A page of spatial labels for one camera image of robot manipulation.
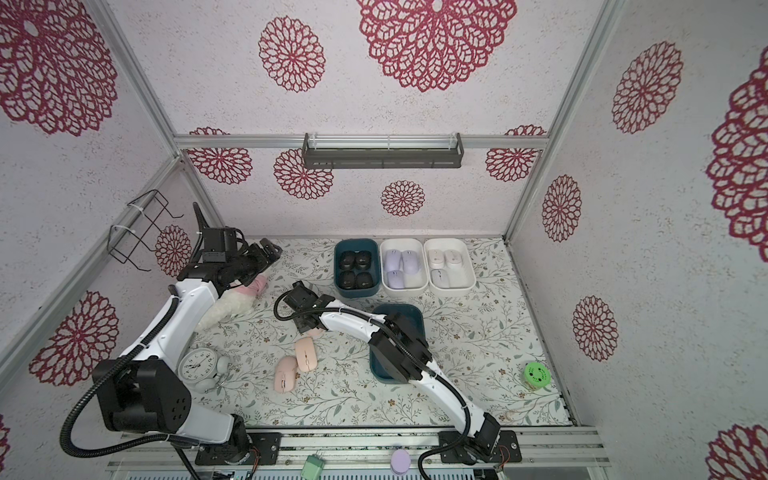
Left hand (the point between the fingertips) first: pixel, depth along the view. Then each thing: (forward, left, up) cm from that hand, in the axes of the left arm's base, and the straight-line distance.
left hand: (273, 258), depth 85 cm
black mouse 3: (+6, -19, -20) cm, 28 cm away
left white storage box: (+5, -42, -21) cm, 47 cm away
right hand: (-6, -6, -20) cm, 22 cm away
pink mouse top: (-13, -10, -21) cm, 27 cm away
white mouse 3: (+8, -51, -21) cm, 56 cm away
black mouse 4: (+6, -25, -20) cm, 32 cm away
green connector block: (-48, -15, -19) cm, 54 cm away
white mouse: (+16, -51, -20) cm, 57 cm away
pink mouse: (-21, -9, -20) cm, 30 cm away
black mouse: (+15, -18, -20) cm, 31 cm away
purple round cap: (-47, -35, -12) cm, 60 cm away
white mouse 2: (+17, -57, -21) cm, 63 cm away
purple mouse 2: (+7, -35, -21) cm, 42 cm away
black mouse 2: (+16, -24, -20) cm, 35 cm away
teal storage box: (+20, -21, -16) cm, 34 cm away
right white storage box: (+14, -56, -22) cm, 61 cm away
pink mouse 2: (-27, -4, -19) cm, 33 cm away
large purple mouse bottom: (+15, -41, -20) cm, 48 cm away
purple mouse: (+15, -35, -20) cm, 43 cm away
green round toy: (-27, -74, -18) cm, 80 cm away
